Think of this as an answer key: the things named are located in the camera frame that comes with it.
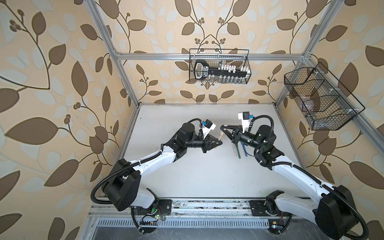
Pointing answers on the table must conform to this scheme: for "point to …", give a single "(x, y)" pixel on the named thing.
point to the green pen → (238, 150)
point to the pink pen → (234, 150)
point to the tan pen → (221, 134)
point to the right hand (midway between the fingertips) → (221, 130)
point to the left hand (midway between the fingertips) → (221, 140)
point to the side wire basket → (326, 104)
